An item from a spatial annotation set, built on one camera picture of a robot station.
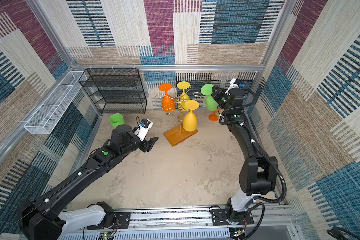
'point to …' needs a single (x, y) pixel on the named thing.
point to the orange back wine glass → (168, 103)
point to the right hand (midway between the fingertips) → (210, 87)
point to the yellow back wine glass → (183, 85)
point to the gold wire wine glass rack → (178, 135)
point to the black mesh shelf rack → (115, 90)
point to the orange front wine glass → (214, 117)
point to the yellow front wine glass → (190, 122)
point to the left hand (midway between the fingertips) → (152, 131)
